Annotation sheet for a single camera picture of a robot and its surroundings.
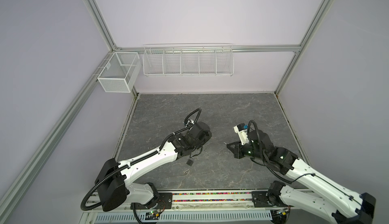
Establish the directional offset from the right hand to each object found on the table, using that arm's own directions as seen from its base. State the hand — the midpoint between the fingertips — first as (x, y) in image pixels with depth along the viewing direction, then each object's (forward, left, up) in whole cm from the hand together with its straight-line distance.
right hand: (227, 147), depth 72 cm
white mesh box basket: (+49, +68, +6) cm, 84 cm away
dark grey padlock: (-1, +19, -19) cm, 27 cm away
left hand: (+7, +8, 0) cm, 10 cm away
